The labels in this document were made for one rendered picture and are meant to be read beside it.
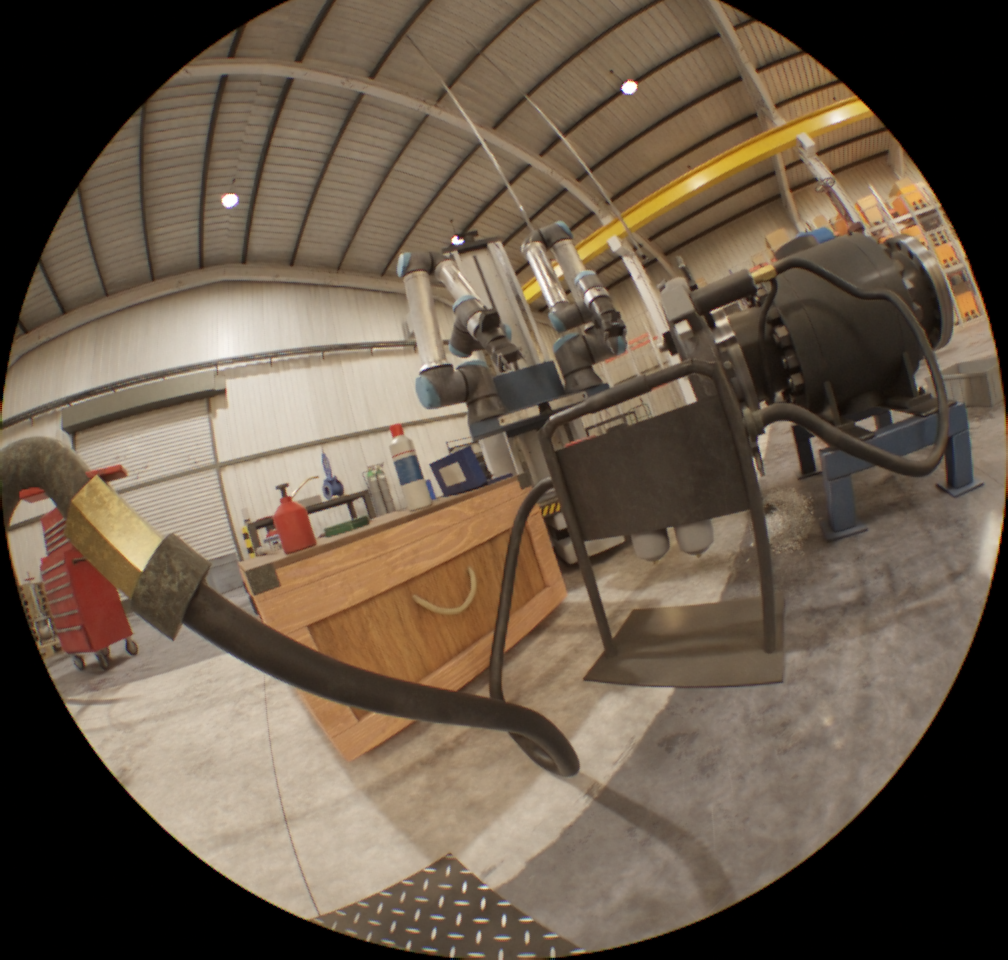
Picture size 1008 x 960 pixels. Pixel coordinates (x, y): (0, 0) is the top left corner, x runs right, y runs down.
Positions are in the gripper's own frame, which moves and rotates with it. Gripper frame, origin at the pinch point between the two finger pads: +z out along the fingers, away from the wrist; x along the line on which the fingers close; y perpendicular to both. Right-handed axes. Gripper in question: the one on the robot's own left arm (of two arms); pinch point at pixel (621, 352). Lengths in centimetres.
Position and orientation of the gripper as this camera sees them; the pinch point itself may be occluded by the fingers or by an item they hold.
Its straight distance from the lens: 110.4
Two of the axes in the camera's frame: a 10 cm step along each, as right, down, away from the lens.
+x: 9.8, -2.1, -0.6
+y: -1.4, -4.1, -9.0
